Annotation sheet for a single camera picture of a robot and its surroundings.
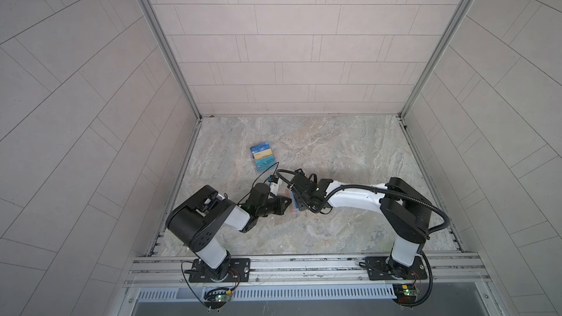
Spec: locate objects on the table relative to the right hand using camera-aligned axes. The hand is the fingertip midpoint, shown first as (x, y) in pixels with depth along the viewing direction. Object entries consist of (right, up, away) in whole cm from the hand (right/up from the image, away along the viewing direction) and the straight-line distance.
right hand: (301, 202), depth 88 cm
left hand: (-2, +1, -1) cm, 2 cm away
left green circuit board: (-24, -21, -24) cm, 40 cm away
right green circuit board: (+32, -22, -21) cm, 44 cm away
